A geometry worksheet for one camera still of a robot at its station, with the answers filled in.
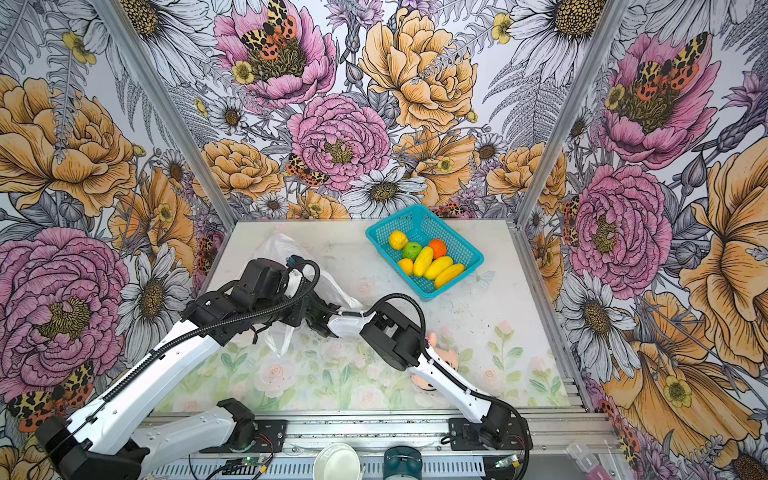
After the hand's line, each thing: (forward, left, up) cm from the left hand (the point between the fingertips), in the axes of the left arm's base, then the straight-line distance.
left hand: (304, 313), depth 74 cm
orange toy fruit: (+32, -39, -14) cm, 52 cm away
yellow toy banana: (+22, -41, -16) cm, 49 cm away
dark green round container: (-30, -23, -11) cm, 39 cm away
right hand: (+16, +14, -18) cm, 28 cm away
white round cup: (-28, -8, -19) cm, 35 cm away
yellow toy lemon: (+36, -24, -14) cm, 45 cm away
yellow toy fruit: (+25, -27, -14) cm, 39 cm away
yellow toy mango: (+26, -38, -15) cm, 48 cm away
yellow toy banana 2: (+25, -32, -12) cm, 43 cm away
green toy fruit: (+31, -29, -14) cm, 44 cm away
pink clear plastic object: (-30, -66, -17) cm, 74 cm away
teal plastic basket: (+45, -33, -16) cm, 59 cm away
